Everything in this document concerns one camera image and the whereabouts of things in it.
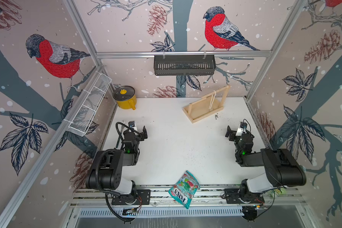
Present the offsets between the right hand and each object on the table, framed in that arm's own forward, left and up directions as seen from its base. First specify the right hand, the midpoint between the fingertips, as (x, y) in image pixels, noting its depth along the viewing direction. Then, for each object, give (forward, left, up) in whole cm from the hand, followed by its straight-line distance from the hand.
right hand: (236, 125), depth 91 cm
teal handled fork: (-13, +68, +15) cm, 71 cm away
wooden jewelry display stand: (+25, +16, -9) cm, 31 cm away
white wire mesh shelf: (-10, +98, +10) cm, 99 cm away
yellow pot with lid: (+22, +80, +3) cm, 83 cm away
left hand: (-2, +64, +2) cm, 65 cm away
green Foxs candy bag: (-38, +35, -6) cm, 52 cm away
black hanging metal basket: (+41, +35, +19) cm, 57 cm away
